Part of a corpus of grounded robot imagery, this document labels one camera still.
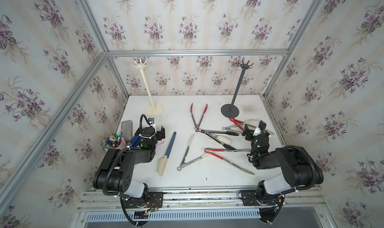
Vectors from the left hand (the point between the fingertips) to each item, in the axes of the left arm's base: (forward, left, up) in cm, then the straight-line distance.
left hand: (154, 127), depth 93 cm
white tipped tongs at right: (+7, -59, -7) cm, 60 cm away
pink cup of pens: (-11, +20, +2) cm, 23 cm away
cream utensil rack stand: (+20, +4, -7) cm, 21 cm away
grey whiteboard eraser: (+1, +19, -4) cm, 19 cm away
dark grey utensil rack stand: (+19, -54, -6) cm, 58 cm away
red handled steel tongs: (-13, -54, -5) cm, 56 cm away
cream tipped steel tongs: (-21, -19, -6) cm, 29 cm away
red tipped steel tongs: (+5, -28, -6) cm, 29 cm away
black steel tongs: (-3, -35, -2) cm, 35 cm away
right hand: (-2, -64, +4) cm, 64 cm away
